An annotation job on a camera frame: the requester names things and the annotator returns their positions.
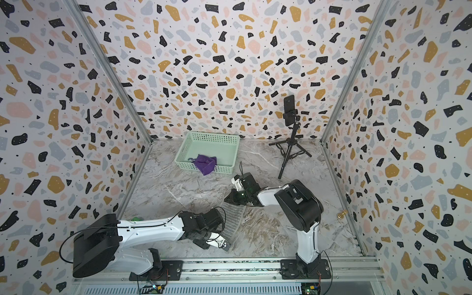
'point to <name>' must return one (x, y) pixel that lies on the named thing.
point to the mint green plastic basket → (224, 147)
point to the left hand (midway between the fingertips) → (216, 233)
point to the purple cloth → (204, 163)
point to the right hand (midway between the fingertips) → (224, 200)
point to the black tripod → (291, 147)
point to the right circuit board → (310, 288)
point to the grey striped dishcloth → (233, 215)
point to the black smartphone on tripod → (289, 110)
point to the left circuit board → (152, 289)
